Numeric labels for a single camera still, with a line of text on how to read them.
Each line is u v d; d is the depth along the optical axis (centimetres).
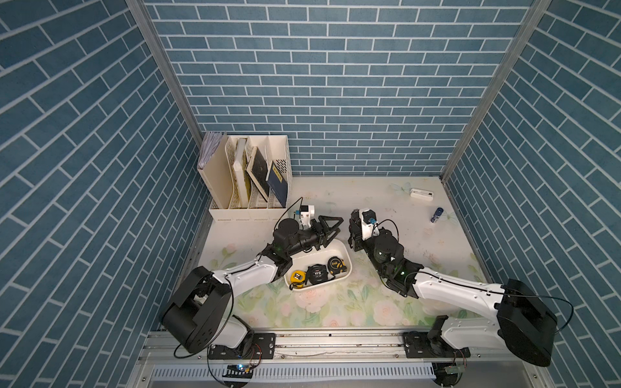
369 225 65
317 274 85
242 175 91
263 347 74
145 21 72
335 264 89
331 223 72
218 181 93
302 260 92
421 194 112
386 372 77
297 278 86
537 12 71
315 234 71
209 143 91
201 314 42
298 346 75
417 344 74
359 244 70
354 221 76
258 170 100
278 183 107
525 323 42
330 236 76
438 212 99
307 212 77
